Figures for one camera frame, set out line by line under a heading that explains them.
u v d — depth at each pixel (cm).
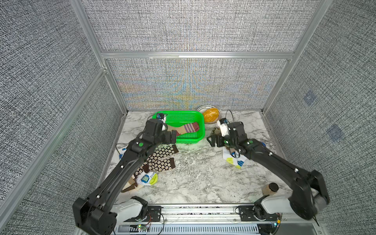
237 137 63
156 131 56
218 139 72
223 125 73
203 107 120
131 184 79
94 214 37
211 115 109
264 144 99
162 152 95
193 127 107
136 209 62
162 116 66
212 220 73
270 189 73
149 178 84
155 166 90
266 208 62
